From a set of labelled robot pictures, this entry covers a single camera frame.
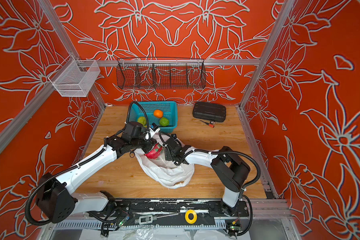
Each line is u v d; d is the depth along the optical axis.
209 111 1.07
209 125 1.07
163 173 0.76
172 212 0.73
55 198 0.39
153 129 0.69
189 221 0.68
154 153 0.84
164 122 1.03
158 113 1.07
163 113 1.12
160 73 0.99
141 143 0.67
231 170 0.46
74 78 0.92
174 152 0.68
